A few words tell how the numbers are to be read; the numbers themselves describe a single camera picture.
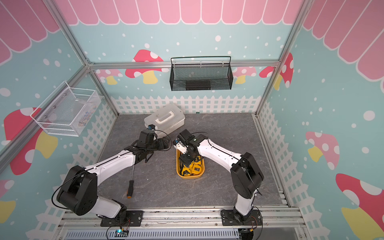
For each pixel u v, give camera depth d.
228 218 0.74
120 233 0.73
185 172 0.87
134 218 0.75
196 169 0.89
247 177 0.46
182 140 0.69
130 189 0.82
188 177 0.87
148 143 0.69
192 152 0.61
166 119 1.01
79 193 0.43
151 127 0.80
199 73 0.94
